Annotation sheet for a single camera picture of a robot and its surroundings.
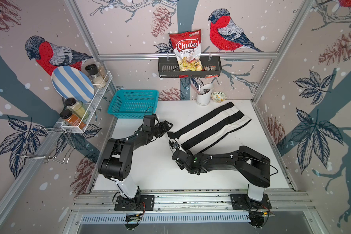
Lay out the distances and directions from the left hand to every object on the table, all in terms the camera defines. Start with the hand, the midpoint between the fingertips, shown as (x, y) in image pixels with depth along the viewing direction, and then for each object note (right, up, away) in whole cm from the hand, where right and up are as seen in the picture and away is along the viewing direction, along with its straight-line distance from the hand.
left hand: (172, 123), depth 93 cm
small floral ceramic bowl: (+38, +21, +29) cm, 52 cm away
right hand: (+5, -20, -5) cm, 21 cm away
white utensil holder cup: (+24, +18, +21) cm, 37 cm away
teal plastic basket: (-30, +14, +14) cm, 36 cm away
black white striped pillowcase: (+16, -9, +5) cm, 19 cm away
